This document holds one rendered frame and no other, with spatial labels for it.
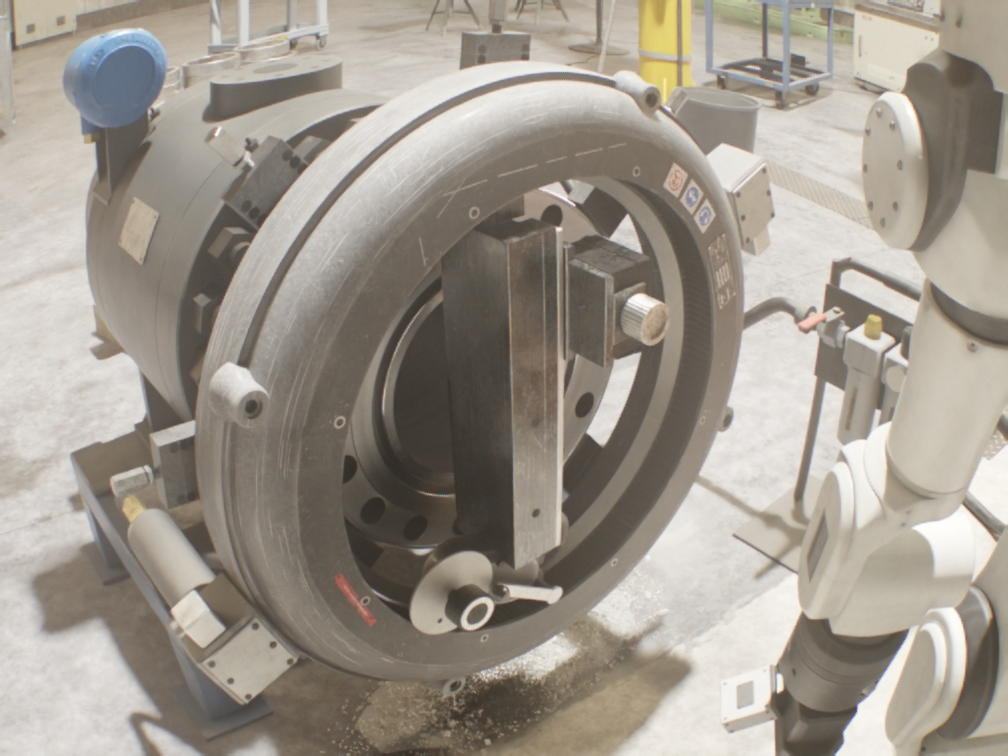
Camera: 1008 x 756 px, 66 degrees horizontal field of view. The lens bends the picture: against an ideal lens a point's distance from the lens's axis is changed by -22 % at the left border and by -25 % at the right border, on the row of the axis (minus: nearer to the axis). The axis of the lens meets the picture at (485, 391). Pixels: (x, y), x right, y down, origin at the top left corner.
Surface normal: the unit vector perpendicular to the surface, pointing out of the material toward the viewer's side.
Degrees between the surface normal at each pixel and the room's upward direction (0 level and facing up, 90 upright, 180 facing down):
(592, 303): 92
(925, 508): 102
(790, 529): 0
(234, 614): 23
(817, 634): 51
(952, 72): 45
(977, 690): 73
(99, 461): 0
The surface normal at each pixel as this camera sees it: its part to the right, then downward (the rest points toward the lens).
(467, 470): -0.77, 0.36
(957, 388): -0.57, 0.55
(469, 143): 0.43, -0.02
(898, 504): -0.56, -0.22
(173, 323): -0.75, 0.10
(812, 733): -0.08, 0.66
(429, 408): -0.17, -0.78
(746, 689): -0.51, -0.67
